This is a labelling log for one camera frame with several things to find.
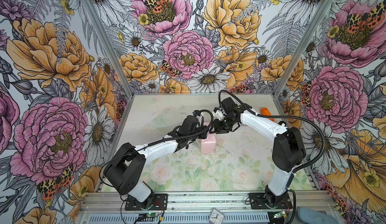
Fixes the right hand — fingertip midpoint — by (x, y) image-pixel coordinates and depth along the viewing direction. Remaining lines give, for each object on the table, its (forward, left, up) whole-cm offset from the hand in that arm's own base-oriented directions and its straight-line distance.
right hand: (215, 135), depth 85 cm
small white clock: (-36, +2, -10) cm, 37 cm away
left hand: (+2, +4, 0) cm, 4 cm away
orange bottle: (+23, -38, -9) cm, 45 cm away
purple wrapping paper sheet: (-5, +4, -2) cm, 7 cm away
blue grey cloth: (-37, -40, -10) cm, 55 cm away
